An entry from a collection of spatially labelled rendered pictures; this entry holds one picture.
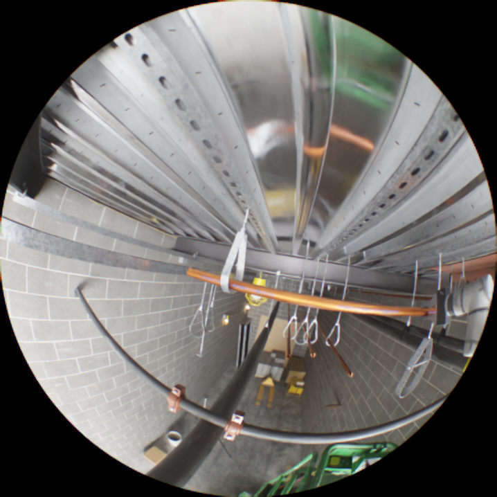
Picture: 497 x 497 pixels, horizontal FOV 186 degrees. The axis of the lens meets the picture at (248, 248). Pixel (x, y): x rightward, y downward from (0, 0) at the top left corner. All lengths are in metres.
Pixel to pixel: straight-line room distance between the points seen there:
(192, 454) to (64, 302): 1.35
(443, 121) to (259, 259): 1.53
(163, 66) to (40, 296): 1.50
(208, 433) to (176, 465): 0.16
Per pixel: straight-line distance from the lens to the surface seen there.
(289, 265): 1.49
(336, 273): 1.57
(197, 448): 0.56
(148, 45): 0.27
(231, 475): 4.41
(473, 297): 0.62
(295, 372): 6.55
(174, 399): 0.60
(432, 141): 0.31
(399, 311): 0.64
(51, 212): 1.01
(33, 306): 1.58
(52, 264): 1.46
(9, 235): 0.49
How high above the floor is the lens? 4.25
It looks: 9 degrees up
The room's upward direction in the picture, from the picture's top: 12 degrees clockwise
